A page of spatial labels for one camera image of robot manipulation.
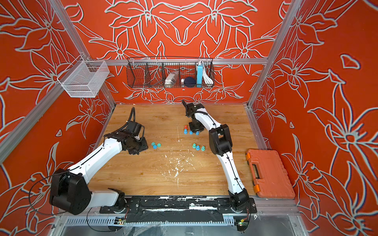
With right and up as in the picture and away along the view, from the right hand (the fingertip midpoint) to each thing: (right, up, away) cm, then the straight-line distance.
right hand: (194, 130), depth 101 cm
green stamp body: (+5, -11, -9) cm, 15 cm away
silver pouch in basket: (-15, +35, -9) cm, 39 cm away
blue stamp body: (-6, -1, 0) cm, 7 cm away
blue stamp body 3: (+2, -2, -1) cm, 3 cm away
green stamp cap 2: (-24, -9, -6) cm, 26 cm away
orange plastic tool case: (+40, -24, -25) cm, 52 cm away
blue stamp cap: (-27, -10, -6) cm, 29 cm away
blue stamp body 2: (-3, -2, -1) cm, 3 cm away
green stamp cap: (-28, -9, -5) cm, 30 cm away
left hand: (-30, -8, -16) cm, 35 cm away
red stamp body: (-6, +2, +2) cm, 7 cm away
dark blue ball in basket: (-3, +33, -5) cm, 33 cm away
